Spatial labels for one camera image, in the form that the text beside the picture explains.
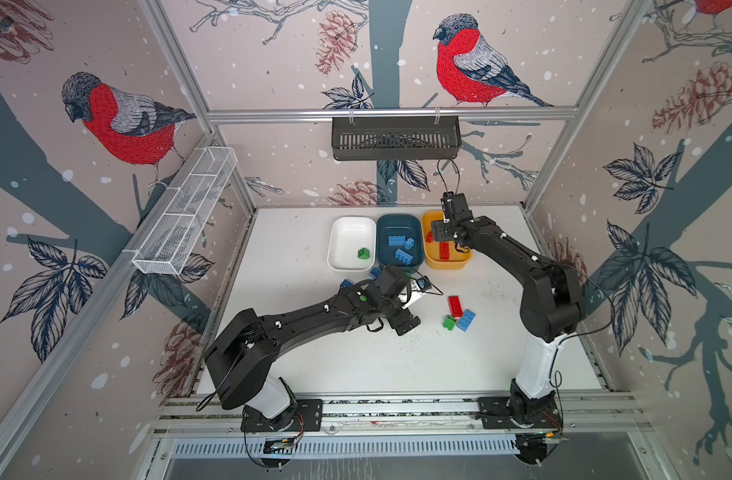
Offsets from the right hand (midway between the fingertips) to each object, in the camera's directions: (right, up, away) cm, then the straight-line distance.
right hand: (446, 229), depth 97 cm
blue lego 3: (+4, -28, -7) cm, 29 cm away
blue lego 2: (-14, -9, +6) cm, 18 cm away
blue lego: (-16, -4, +11) cm, 20 cm away
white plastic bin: (-32, -5, +12) cm, 35 cm away
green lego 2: (-1, -28, -9) cm, 29 cm away
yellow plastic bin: (-3, -8, +10) cm, 13 cm away
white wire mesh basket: (-74, -1, -24) cm, 78 cm away
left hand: (-14, -21, -16) cm, 30 cm away
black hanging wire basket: (-16, +34, +10) cm, 39 cm away
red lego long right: (+2, -25, -4) cm, 25 cm away
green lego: (-28, -8, +7) cm, 30 cm away
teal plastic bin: (-11, +2, +14) cm, 18 cm away
